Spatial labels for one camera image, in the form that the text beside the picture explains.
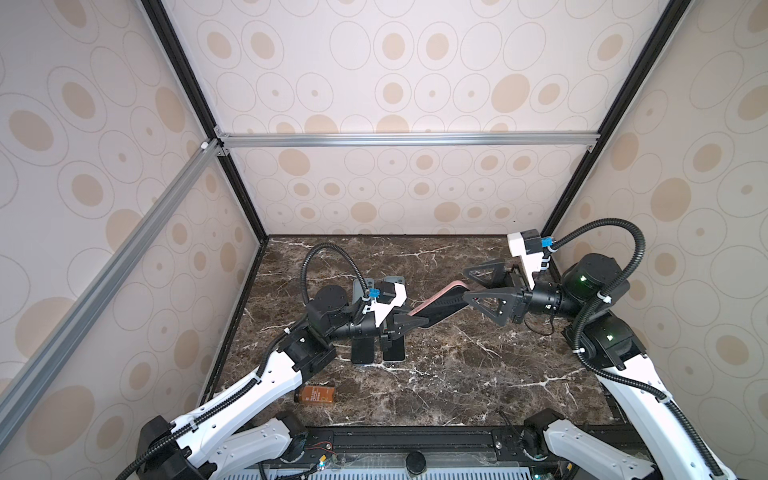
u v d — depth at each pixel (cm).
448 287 52
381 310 52
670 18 69
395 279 106
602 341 43
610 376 42
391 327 55
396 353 92
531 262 47
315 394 78
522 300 46
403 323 56
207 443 40
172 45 72
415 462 63
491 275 55
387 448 75
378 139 94
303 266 113
